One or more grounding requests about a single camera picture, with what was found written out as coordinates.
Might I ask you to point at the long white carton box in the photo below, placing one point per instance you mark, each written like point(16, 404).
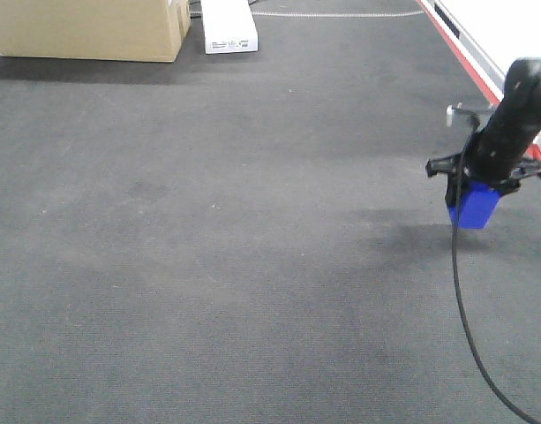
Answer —
point(229, 26)

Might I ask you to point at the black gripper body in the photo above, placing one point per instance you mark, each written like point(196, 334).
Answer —
point(501, 150)

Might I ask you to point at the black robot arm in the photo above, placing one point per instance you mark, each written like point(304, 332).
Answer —
point(528, 84)

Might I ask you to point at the small blue plastic box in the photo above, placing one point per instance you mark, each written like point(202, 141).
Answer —
point(477, 207)

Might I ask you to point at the brown cardboard box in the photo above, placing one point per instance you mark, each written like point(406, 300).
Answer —
point(84, 26)

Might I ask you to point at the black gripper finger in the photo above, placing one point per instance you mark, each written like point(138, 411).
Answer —
point(453, 185)
point(535, 168)

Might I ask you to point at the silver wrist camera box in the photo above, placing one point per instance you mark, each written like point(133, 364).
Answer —
point(455, 114)

